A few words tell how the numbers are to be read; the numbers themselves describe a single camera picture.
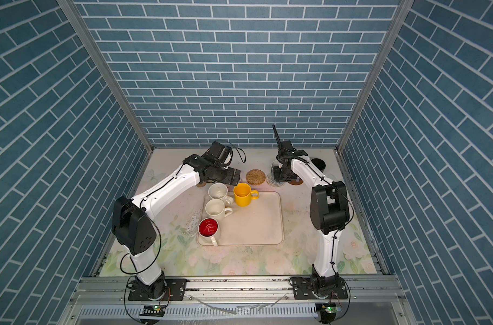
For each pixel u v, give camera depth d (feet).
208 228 2.83
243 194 3.16
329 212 1.75
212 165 2.04
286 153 2.51
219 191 3.16
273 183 3.44
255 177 3.54
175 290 2.41
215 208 2.99
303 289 2.41
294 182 3.43
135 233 1.51
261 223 3.01
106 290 2.49
